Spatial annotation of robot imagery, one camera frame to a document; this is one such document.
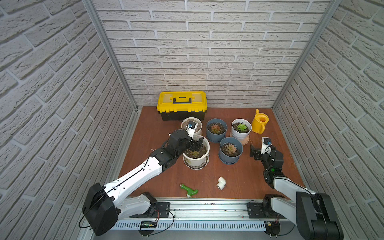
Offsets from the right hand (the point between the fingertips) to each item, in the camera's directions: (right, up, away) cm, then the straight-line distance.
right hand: (260, 144), depth 88 cm
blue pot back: (-26, +8, +6) cm, 28 cm away
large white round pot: (-38, -7, -11) cm, 40 cm away
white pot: (-10, +9, +7) cm, 15 cm away
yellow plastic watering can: (+4, +15, +9) cm, 18 cm away
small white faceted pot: (-38, +8, +3) cm, 39 cm away
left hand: (-41, +9, -10) cm, 44 cm away
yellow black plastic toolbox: (-48, +24, +10) cm, 54 cm away
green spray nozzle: (-42, -25, -9) cm, 50 cm away
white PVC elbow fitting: (-25, -21, -7) cm, 33 cm away
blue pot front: (-19, -3, -2) cm, 19 cm away
